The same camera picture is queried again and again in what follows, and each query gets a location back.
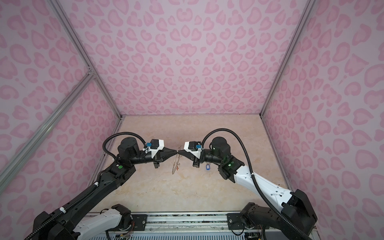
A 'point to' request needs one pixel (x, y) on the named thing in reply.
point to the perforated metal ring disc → (176, 161)
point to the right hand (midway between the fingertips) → (180, 151)
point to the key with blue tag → (208, 166)
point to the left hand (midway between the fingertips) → (175, 149)
